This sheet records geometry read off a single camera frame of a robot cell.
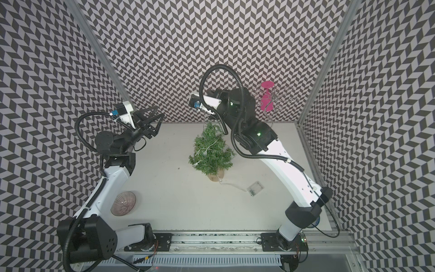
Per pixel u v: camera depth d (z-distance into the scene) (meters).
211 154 0.71
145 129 0.57
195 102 0.46
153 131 0.59
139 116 0.62
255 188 0.89
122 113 0.53
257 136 0.42
